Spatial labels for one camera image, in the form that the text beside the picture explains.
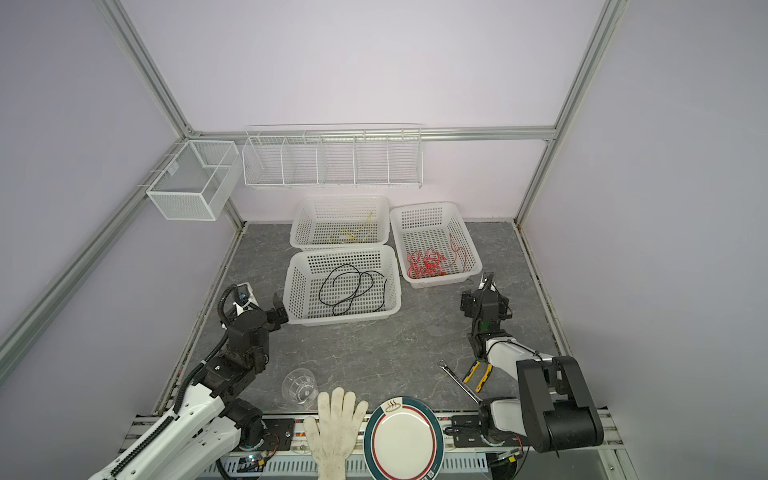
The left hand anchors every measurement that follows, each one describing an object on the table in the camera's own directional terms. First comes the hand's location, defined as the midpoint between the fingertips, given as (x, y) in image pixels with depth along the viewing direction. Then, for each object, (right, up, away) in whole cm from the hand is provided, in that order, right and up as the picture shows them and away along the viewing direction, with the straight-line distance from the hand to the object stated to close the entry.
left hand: (260, 303), depth 78 cm
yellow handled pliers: (+59, -23, +3) cm, 63 cm away
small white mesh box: (-31, +36, +21) cm, 52 cm away
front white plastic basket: (+12, +1, +24) cm, 27 cm away
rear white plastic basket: (+13, +26, +42) cm, 51 cm away
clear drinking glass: (+10, -23, +3) cm, 25 cm away
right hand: (+64, 0, +12) cm, 65 cm away
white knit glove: (+20, -33, -4) cm, 39 cm away
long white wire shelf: (+15, +45, +21) cm, 52 cm away
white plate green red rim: (+38, -32, -6) cm, 50 cm away
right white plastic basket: (+50, +15, +34) cm, 62 cm away
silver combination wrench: (+53, -23, +4) cm, 58 cm away
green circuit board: (0, -38, -6) cm, 39 cm away
